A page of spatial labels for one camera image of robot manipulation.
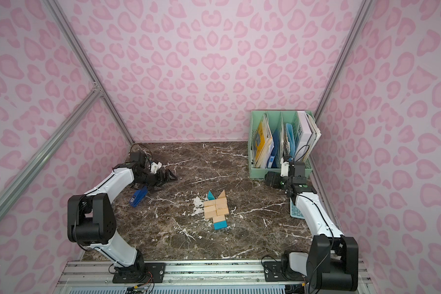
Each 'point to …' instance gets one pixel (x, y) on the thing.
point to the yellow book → (264, 142)
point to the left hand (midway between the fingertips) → (171, 180)
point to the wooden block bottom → (218, 218)
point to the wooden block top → (209, 203)
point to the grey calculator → (294, 211)
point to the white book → (310, 135)
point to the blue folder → (292, 142)
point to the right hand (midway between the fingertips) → (272, 175)
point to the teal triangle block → (211, 196)
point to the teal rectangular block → (220, 225)
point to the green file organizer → (273, 135)
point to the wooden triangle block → (222, 195)
